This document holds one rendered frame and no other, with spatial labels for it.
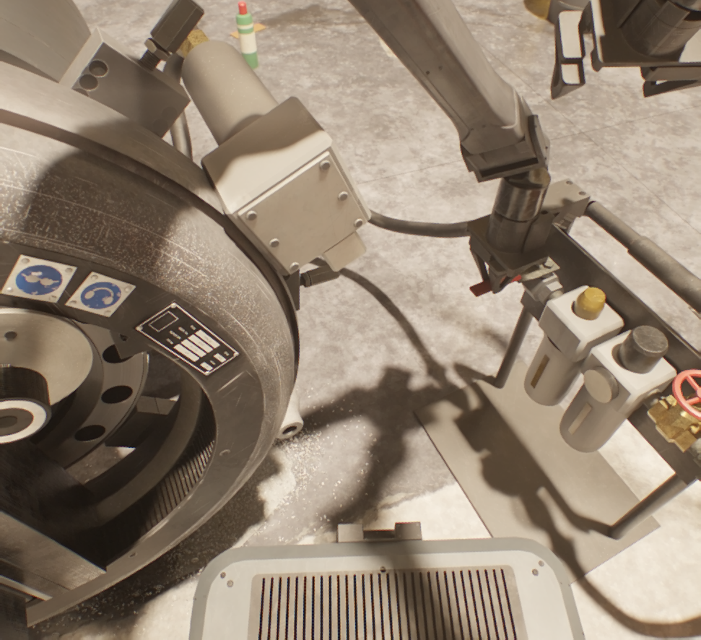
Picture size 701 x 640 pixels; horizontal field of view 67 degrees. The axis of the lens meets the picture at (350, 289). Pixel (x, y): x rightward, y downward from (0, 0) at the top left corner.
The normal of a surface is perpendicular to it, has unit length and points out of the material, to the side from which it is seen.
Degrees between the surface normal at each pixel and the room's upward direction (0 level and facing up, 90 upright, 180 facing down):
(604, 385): 90
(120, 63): 90
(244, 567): 0
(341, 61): 0
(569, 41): 30
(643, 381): 0
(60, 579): 90
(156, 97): 90
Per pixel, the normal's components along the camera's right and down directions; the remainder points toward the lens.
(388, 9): 0.00, 0.97
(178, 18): 0.09, 0.45
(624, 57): 0.01, -0.19
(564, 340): -0.90, 0.33
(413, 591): 0.00, -0.65
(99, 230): 0.66, 0.36
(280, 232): 0.44, 0.68
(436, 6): 0.84, -0.07
